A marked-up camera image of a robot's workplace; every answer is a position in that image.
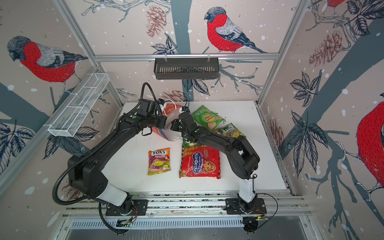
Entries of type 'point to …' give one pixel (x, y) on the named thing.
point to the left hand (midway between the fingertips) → (164, 118)
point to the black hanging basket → (163, 70)
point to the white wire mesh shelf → (69, 117)
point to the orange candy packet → (159, 161)
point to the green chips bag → (204, 117)
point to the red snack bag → (198, 161)
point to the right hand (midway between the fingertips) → (169, 123)
